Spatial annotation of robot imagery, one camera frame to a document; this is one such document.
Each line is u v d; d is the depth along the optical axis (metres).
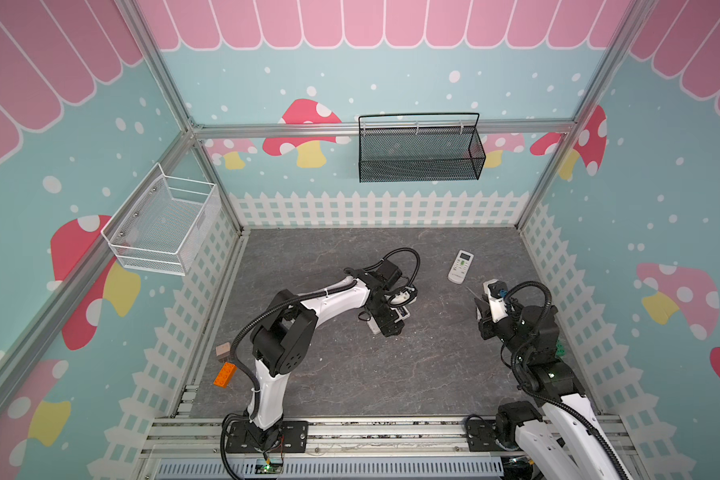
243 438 0.73
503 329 0.66
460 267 1.06
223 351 0.86
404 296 0.83
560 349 0.87
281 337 0.51
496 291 0.63
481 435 0.74
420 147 0.93
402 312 0.96
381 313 0.82
